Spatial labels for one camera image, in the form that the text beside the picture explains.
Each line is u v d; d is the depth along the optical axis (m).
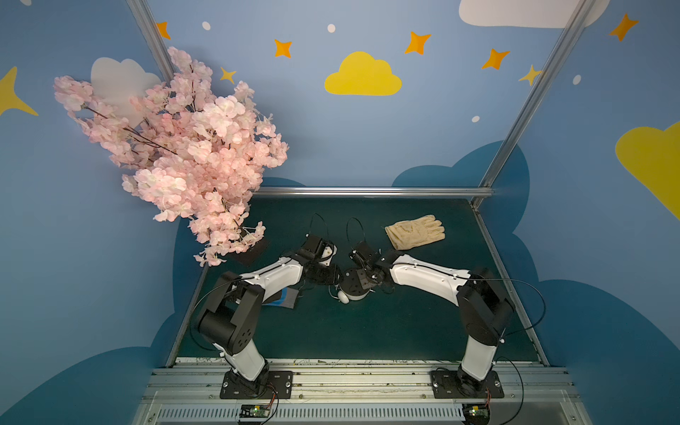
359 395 0.73
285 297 0.91
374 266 0.67
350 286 0.90
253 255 0.66
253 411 0.72
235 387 0.73
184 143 0.64
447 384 0.75
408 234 1.11
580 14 0.70
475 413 0.73
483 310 0.48
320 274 0.80
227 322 0.46
